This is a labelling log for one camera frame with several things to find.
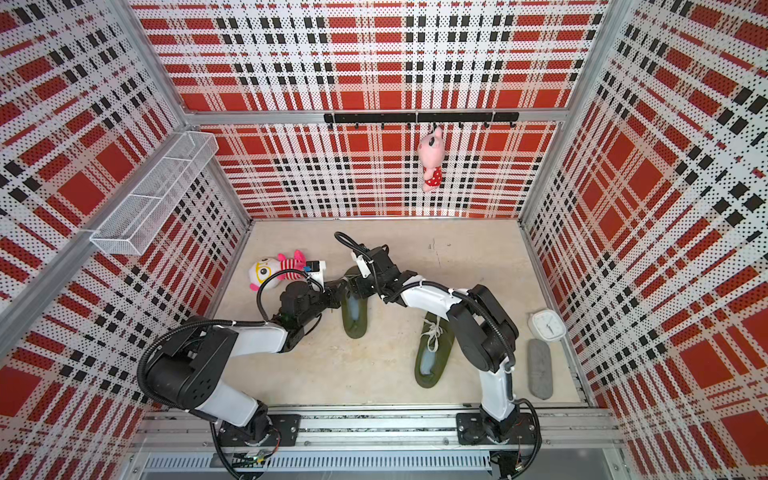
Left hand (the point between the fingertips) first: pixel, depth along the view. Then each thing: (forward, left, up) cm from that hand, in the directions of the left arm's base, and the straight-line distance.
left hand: (351, 280), depth 91 cm
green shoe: (-20, -24, -3) cm, 32 cm away
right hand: (0, -3, 0) cm, 3 cm away
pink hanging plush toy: (+31, -25, +25) cm, 47 cm away
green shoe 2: (-5, 0, -8) cm, 10 cm away
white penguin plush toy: (+6, +29, -2) cm, 30 cm away
